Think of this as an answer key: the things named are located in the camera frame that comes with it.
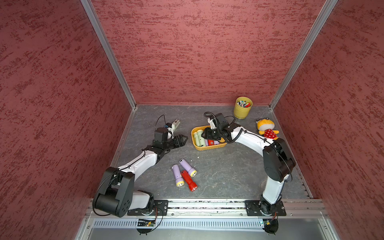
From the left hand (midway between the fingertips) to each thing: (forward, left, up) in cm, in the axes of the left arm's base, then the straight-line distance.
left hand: (183, 141), depth 88 cm
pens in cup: (+32, -43, +1) cm, 53 cm away
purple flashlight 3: (-16, -6, -7) cm, 18 cm away
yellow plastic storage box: (+1, -24, -7) cm, 25 cm away
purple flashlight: (+3, -15, -6) cm, 16 cm away
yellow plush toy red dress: (+15, -56, -4) cm, 58 cm away
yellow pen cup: (+27, -41, +2) cm, 49 cm away
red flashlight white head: (+4, -18, -8) cm, 20 cm away
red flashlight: (-23, -6, -8) cm, 25 cm away
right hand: (+3, -13, -1) cm, 13 cm away
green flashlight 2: (+3, -12, -4) cm, 13 cm away
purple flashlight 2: (-21, +1, -7) cm, 22 cm away
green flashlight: (+8, -8, -6) cm, 13 cm away
